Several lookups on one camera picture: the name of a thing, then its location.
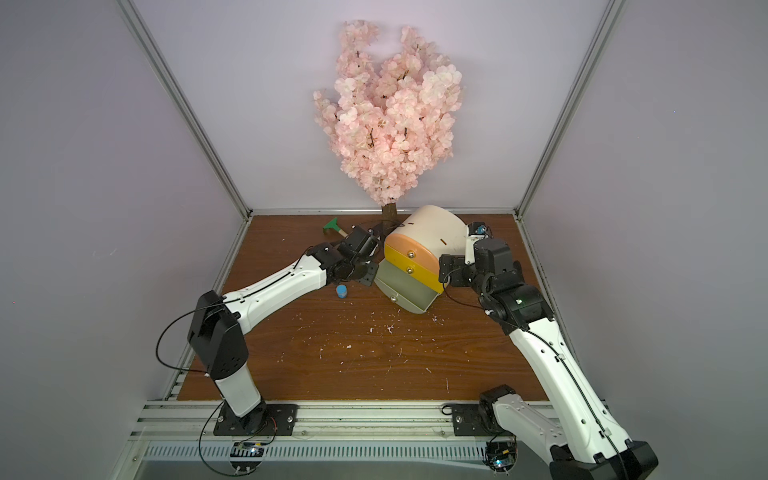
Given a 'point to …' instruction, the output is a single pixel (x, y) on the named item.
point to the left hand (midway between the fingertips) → (374, 269)
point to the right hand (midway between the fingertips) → (460, 252)
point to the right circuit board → (501, 456)
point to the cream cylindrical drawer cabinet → (444, 231)
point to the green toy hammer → (332, 224)
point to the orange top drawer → (412, 249)
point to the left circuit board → (245, 457)
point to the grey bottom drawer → (404, 289)
